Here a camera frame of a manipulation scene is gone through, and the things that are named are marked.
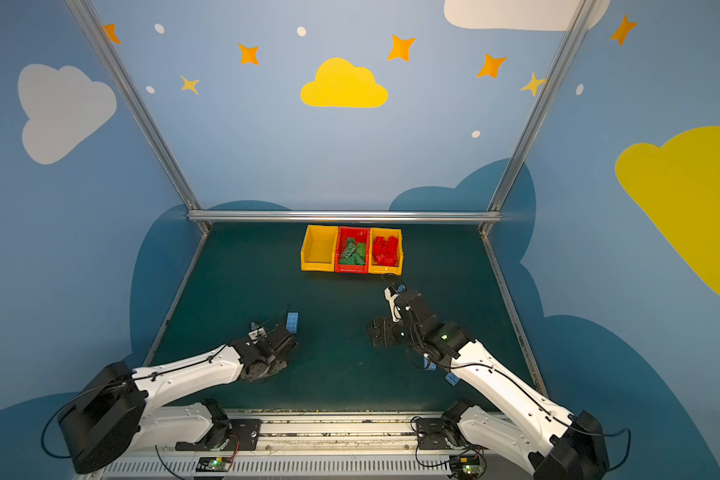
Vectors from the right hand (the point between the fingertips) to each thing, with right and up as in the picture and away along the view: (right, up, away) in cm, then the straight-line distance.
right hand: (383, 322), depth 78 cm
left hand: (-29, -14, +8) cm, 33 cm away
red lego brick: (+3, +19, +32) cm, 38 cm away
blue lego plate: (+20, -17, +4) cm, 26 cm away
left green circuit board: (-41, -32, -8) cm, 53 cm away
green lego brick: (-9, +18, +32) cm, 38 cm away
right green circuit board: (+21, -33, -7) cm, 40 cm away
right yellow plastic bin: (+3, +27, +33) cm, 43 cm away
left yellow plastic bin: (-23, +20, +35) cm, 46 cm away
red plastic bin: (-6, +26, +37) cm, 45 cm away
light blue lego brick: (-28, -4, +16) cm, 33 cm away
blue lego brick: (+7, -2, -26) cm, 27 cm away
